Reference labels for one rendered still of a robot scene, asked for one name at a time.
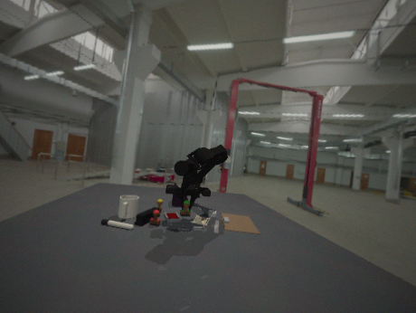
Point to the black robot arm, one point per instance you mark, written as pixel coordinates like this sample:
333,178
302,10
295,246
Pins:
207,158

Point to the white marker with black cap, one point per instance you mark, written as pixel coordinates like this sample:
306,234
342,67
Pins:
118,224

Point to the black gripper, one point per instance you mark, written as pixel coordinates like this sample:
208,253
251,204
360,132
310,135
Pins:
171,189

